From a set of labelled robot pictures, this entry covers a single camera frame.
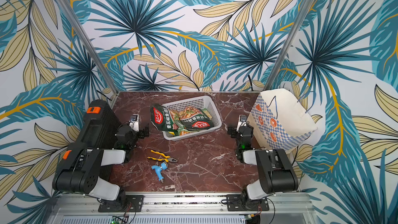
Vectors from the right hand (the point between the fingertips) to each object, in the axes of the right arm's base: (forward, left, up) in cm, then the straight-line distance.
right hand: (240, 123), depth 93 cm
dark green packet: (0, +24, +2) cm, 24 cm away
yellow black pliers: (-17, +43, -7) cm, 47 cm away
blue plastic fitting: (-22, +44, -6) cm, 50 cm away
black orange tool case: (-9, +72, +16) cm, 74 cm away
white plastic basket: (+19, +20, -2) cm, 27 cm away
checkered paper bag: (-11, -12, +18) cm, 24 cm away
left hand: (+2, +60, 0) cm, 60 cm away
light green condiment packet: (+5, +30, +1) cm, 30 cm away
